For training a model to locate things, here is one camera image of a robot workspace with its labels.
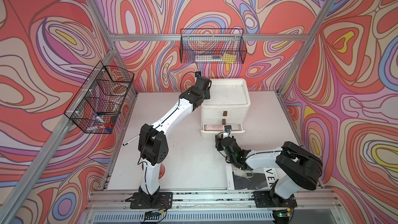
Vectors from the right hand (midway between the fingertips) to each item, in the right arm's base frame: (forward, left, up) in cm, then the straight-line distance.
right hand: (220, 139), depth 90 cm
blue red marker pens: (-7, +51, +28) cm, 58 cm away
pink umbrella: (+8, +4, +1) cm, 9 cm away
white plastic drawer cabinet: (+9, -4, +20) cm, 23 cm away
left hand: (+21, +8, +20) cm, 30 cm away
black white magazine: (-22, -18, -1) cm, 29 cm away
